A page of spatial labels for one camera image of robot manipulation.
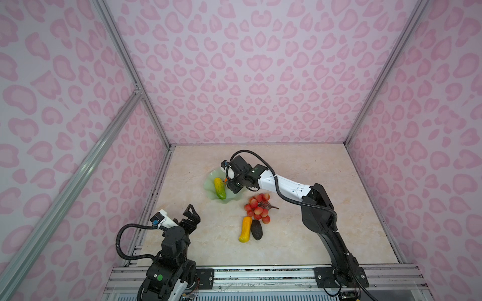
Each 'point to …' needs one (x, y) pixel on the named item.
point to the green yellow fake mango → (219, 188)
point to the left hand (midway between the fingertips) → (186, 209)
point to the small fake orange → (226, 179)
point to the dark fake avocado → (256, 229)
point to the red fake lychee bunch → (258, 207)
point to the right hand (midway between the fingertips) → (232, 181)
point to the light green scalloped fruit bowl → (209, 187)
